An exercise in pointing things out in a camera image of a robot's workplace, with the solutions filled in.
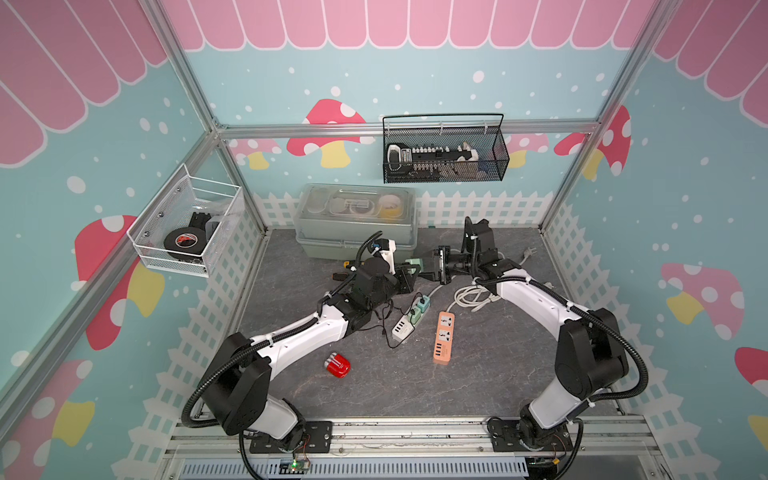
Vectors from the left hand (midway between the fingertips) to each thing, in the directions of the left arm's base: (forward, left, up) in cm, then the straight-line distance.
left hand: (417, 271), depth 80 cm
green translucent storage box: (+23, +27, -4) cm, 36 cm away
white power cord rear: (+25, -44, -21) cm, 55 cm away
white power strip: (-7, +4, -19) cm, 21 cm away
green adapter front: (+1, +1, +3) cm, 3 cm away
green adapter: (-6, 0, -16) cm, 17 cm away
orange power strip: (-10, -9, -19) cm, 24 cm away
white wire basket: (+4, +57, +13) cm, 58 cm away
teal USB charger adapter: (-2, -3, -16) cm, 16 cm away
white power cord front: (+6, -21, -20) cm, 30 cm away
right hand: (+2, +2, +3) cm, 4 cm away
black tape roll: (-1, +56, +12) cm, 57 cm away
